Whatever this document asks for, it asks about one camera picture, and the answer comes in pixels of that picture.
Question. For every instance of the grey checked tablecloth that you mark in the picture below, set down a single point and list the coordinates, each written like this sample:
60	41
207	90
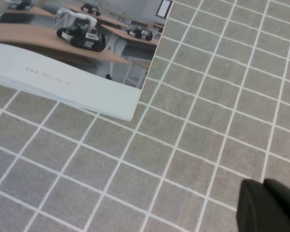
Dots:
217	111

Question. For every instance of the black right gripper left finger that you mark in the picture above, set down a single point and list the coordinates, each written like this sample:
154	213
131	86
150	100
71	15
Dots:
258	211

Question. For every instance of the white robot catalogue book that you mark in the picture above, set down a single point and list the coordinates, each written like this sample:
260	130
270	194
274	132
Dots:
90	54

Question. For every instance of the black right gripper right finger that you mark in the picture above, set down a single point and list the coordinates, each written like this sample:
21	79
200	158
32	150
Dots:
280	192

